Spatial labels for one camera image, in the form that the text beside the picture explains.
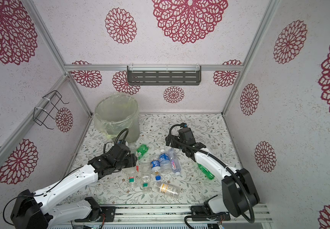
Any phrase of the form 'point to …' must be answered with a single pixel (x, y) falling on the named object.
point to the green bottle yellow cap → (142, 150)
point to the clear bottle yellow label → (172, 191)
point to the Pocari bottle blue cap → (155, 165)
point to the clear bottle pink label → (175, 165)
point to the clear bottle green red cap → (132, 174)
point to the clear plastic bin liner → (112, 112)
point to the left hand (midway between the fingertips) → (133, 159)
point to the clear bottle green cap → (146, 175)
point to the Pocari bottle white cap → (164, 159)
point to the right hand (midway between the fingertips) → (171, 137)
